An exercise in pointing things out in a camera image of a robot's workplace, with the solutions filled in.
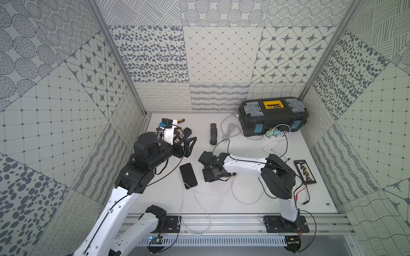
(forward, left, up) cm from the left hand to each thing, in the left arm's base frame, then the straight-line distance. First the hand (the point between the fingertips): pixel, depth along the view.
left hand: (183, 130), depth 64 cm
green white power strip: (+24, -53, -31) cm, 66 cm away
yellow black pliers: (+37, +14, -35) cm, 53 cm away
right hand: (-4, -12, -36) cm, 38 cm away
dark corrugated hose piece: (+25, -12, -34) cm, 44 cm away
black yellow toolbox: (+28, -39, -19) cm, 51 cm away
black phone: (-4, +2, -36) cm, 36 cm away
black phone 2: (-7, -10, -27) cm, 30 cm away
